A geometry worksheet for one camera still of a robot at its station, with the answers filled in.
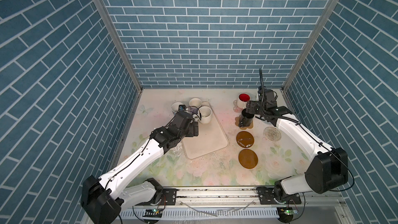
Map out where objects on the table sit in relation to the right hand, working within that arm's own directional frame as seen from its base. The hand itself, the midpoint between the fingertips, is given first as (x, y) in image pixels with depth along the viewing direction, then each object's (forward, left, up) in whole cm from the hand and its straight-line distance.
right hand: (254, 105), depth 87 cm
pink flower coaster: (+12, +7, -19) cm, 23 cm away
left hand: (-16, +32, 0) cm, 36 cm away
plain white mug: (+3, +28, -16) cm, 33 cm away
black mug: (-1, +2, -12) cm, 12 cm away
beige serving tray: (-13, +23, -19) cm, 32 cm away
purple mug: (+3, +36, -12) cm, 38 cm away
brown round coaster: (-11, +2, -20) cm, 23 cm away
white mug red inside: (+13, +4, -11) cm, 17 cm away
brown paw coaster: (-1, +7, -18) cm, 20 cm away
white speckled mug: (+10, +35, -12) cm, 39 cm away
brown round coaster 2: (-23, +1, -20) cm, 31 cm away
